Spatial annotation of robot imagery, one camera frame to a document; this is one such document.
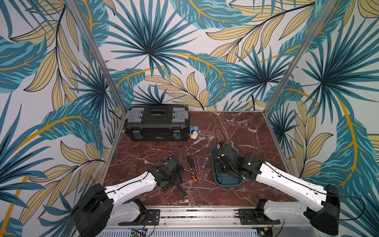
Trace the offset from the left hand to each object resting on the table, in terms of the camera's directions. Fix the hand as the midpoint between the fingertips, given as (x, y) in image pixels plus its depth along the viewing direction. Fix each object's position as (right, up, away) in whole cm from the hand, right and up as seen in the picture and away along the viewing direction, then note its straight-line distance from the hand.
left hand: (177, 182), depth 83 cm
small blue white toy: (+10, +28, +21) cm, 36 cm away
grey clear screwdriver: (+16, +8, +7) cm, 19 cm away
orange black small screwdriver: (+10, +1, +2) cm, 10 cm away
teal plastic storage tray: (+25, +1, +1) cm, 26 cm away
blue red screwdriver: (+10, +7, +7) cm, 14 cm away
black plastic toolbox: (-13, +33, +6) cm, 36 cm away
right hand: (+19, +12, -7) cm, 24 cm away
